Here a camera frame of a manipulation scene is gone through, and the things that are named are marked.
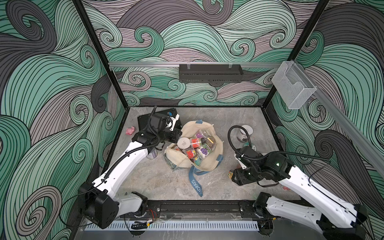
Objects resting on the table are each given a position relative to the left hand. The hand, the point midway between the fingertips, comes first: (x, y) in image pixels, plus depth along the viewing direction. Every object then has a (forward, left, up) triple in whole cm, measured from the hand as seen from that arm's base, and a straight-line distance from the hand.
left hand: (181, 131), depth 76 cm
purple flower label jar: (-3, -13, -17) cm, 21 cm away
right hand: (-21, -27, -8) cm, 35 cm away
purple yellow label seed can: (-4, +18, -19) cm, 26 cm away
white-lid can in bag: (0, -1, -12) cm, 13 cm away
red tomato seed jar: (+2, -8, -11) cm, 14 cm away
